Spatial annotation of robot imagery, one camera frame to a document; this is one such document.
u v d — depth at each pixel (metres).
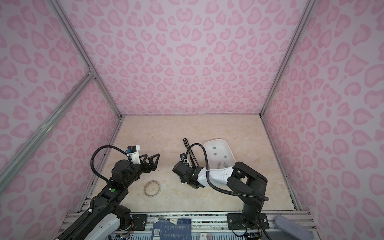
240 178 0.50
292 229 0.69
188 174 0.66
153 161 0.71
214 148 1.00
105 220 0.59
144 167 0.69
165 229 0.70
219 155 0.98
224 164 0.93
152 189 0.84
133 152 0.68
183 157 0.77
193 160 0.92
